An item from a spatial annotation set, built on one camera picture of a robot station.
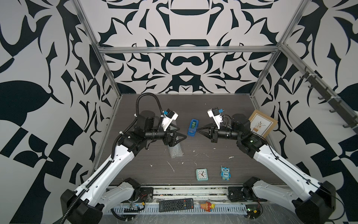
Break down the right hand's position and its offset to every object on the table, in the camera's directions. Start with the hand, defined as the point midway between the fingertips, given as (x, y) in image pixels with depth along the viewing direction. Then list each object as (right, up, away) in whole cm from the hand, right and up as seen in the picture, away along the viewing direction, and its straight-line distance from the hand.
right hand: (197, 129), depth 66 cm
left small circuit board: (-31, -38, +1) cm, 49 cm away
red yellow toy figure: (+5, -38, +2) cm, 38 cm away
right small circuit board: (+29, -42, +5) cm, 51 cm away
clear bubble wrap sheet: (-11, -16, +18) cm, 26 cm away
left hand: (-8, 0, +1) cm, 8 cm away
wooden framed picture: (+44, 0, +23) cm, 49 cm away
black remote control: (-10, -38, +4) cm, 39 cm away
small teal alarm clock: (+4, -27, +13) cm, 30 cm away
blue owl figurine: (+18, -27, +15) cm, 36 cm away
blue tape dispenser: (-2, +1, 0) cm, 2 cm away
